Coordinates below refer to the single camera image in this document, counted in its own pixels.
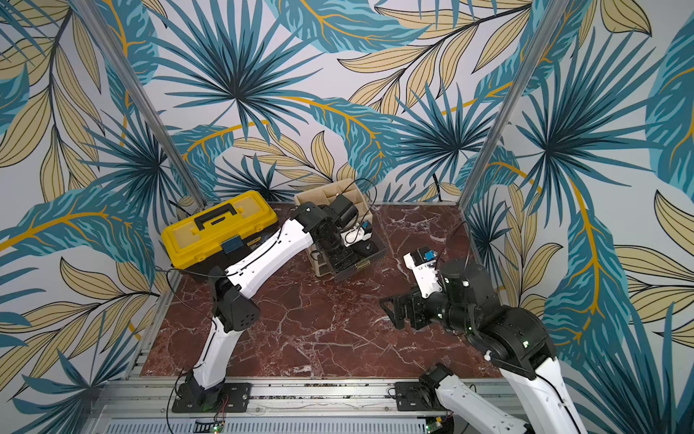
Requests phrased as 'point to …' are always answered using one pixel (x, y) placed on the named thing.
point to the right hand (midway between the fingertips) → (397, 295)
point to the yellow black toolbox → (217, 235)
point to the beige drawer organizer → (350, 190)
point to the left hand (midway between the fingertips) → (343, 260)
